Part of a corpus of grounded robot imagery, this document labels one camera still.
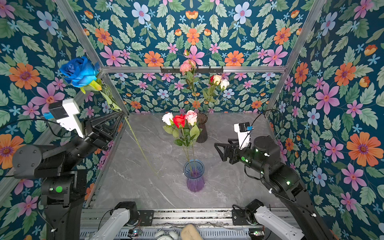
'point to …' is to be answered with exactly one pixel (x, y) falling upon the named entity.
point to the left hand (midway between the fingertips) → (121, 118)
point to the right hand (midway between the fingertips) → (225, 139)
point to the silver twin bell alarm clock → (166, 235)
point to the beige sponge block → (189, 232)
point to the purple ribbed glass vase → (193, 170)
